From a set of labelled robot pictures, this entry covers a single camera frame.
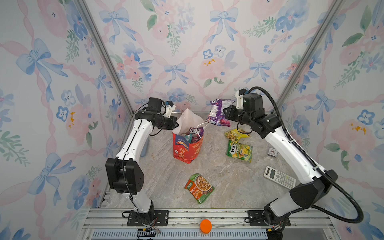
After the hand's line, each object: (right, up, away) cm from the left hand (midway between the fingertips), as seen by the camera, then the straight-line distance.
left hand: (178, 123), depth 82 cm
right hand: (+23, +7, -8) cm, 26 cm away
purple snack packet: (+20, +4, -6) cm, 21 cm away
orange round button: (+14, -46, -17) cm, 51 cm away
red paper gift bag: (+2, -16, +1) cm, 16 cm away
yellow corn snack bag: (+37, -8, +20) cm, 43 cm away
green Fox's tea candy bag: (+36, -17, +13) cm, 42 cm away
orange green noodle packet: (+12, -36, +1) cm, 38 cm away
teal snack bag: (+6, -9, +6) cm, 12 cm away
